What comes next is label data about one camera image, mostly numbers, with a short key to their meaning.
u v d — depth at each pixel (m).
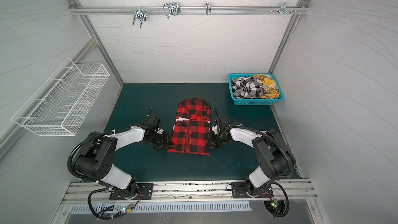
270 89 1.03
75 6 0.77
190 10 0.79
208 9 0.78
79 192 0.75
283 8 0.77
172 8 0.76
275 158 0.45
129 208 0.69
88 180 0.48
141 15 0.79
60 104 0.68
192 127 0.92
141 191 0.73
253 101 1.01
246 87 1.07
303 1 0.77
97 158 0.45
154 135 0.86
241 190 0.73
